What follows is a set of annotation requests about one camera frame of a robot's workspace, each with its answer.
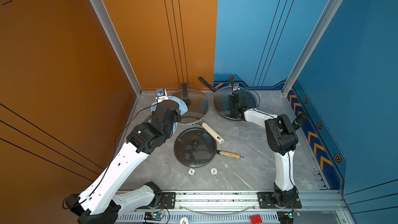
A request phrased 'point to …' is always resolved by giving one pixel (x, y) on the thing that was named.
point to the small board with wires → (291, 213)
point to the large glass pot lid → (197, 104)
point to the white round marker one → (213, 171)
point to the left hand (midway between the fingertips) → (172, 104)
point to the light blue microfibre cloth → (183, 107)
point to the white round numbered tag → (184, 220)
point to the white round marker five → (191, 171)
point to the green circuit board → (153, 215)
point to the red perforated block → (256, 219)
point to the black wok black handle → (215, 89)
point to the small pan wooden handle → (230, 154)
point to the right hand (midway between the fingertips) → (236, 94)
